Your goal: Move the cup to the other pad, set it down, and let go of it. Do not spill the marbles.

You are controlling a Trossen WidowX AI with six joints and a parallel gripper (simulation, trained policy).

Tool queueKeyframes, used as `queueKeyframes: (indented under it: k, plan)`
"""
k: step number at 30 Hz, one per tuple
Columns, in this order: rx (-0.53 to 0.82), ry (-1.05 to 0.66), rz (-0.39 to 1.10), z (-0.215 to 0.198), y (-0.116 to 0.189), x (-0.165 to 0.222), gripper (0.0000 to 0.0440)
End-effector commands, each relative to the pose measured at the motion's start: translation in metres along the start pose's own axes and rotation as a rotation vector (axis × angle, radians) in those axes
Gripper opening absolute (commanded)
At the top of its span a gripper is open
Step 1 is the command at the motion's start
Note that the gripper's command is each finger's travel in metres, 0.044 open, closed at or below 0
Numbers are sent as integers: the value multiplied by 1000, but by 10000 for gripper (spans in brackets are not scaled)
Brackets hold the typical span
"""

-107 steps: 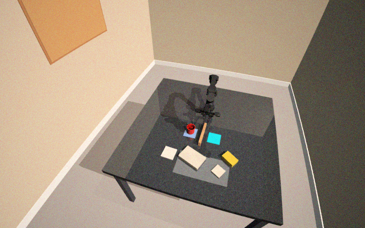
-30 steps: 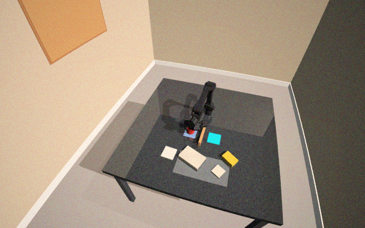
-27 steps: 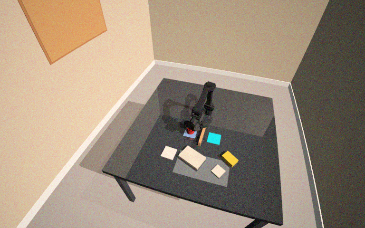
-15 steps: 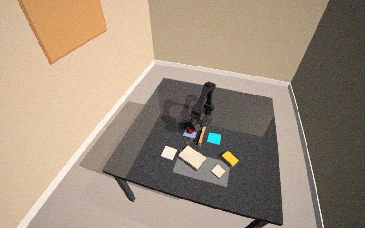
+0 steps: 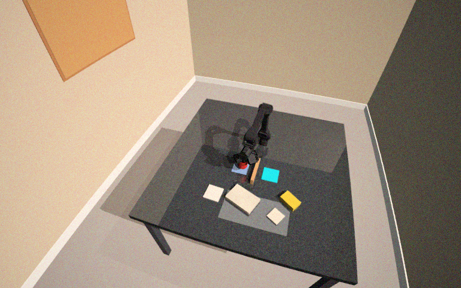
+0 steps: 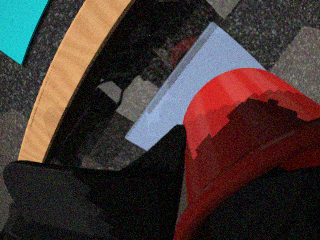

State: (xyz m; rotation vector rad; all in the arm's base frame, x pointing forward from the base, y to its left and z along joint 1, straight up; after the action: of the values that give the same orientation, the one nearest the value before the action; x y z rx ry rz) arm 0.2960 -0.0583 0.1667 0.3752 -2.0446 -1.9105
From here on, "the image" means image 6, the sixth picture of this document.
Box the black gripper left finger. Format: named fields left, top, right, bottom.
left=3, top=125, right=187, bottom=240

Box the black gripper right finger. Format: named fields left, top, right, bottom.
left=209, top=165, right=320, bottom=240

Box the red cup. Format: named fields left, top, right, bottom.
left=175, top=68, right=320, bottom=240

